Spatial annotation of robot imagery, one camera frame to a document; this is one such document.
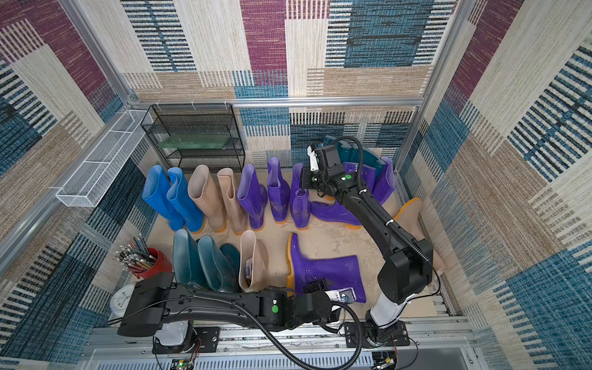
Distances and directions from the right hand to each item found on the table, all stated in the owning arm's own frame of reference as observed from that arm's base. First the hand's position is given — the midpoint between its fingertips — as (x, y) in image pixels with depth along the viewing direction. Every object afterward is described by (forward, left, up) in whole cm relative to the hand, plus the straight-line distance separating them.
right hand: (305, 179), depth 82 cm
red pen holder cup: (-21, +55, -25) cm, 64 cm away
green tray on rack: (+22, +44, +1) cm, 49 cm away
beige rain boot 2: (-8, +24, -10) cm, 28 cm away
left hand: (-36, -9, -12) cm, 39 cm away
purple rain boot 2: (-3, -27, 0) cm, 28 cm away
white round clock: (-33, +63, -23) cm, 75 cm away
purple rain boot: (-6, +18, -1) cm, 19 cm away
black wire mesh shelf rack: (+33, +52, +4) cm, 62 cm away
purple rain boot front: (-6, +2, -4) cm, 8 cm away
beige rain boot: (+1, +38, -5) cm, 39 cm away
